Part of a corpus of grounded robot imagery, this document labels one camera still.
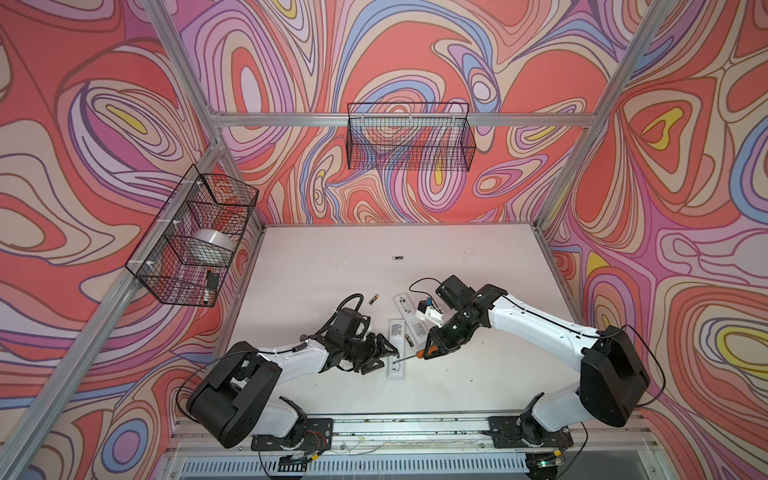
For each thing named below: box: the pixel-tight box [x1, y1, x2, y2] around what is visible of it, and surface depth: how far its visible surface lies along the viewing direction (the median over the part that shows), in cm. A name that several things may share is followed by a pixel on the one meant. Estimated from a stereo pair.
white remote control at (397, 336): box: [387, 319, 406, 381], surface depth 89 cm
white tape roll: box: [190, 228, 235, 254], surface depth 73 cm
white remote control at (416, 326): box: [393, 292, 429, 349], surface depth 93 cm
